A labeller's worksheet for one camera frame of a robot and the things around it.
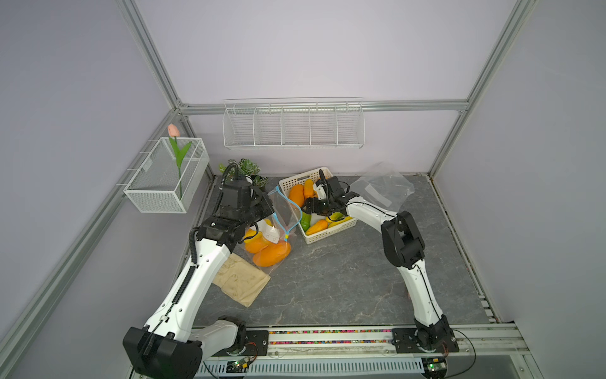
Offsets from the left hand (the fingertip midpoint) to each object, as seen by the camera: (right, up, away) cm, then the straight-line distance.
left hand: (273, 202), depth 74 cm
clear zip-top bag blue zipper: (+1, -8, +2) cm, 8 cm away
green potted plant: (-13, +13, +15) cm, 24 cm away
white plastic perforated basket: (0, +7, +37) cm, 38 cm away
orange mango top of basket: (+11, +5, +33) cm, 35 cm away
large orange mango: (-2, -19, +11) cm, 23 cm away
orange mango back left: (+5, +3, +35) cm, 35 cm away
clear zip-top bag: (+44, +7, +30) cm, 53 cm away
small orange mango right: (-9, -16, +13) cm, 22 cm away
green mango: (+10, -8, +25) cm, 28 cm away
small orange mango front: (+15, -10, +22) cm, 29 cm away
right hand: (+10, -3, +26) cm, 28 cm away
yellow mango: (+23, -7, +22) cm, 32 cm away
